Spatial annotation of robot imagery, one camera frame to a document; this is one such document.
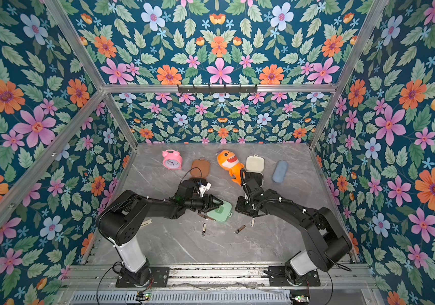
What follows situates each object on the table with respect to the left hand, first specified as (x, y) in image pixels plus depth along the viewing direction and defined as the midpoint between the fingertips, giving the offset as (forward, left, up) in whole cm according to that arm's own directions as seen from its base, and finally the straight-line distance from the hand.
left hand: (222, 204), depth 87 cm
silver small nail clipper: (-7, -14, -6) cm, 17 cm away
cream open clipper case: (+25, -20, -8) cm, 33 cm away
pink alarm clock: (+27, +26, +3) cm, 38 cm away
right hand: (-1, -8, -1) cm, 8 cm away
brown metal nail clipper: (-10, -7, -6) cm, 14 cm away
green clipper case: (-2, 0, -4) cm, 5 cm away
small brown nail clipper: (-3, +9, -5) cm, 11 cm away
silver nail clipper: (-9, +9, -6) cm, 14 cm away
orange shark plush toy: (+25, -4, +2) cm, 25 cm away
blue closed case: (+19, -33, -4) cm, 38 cm away
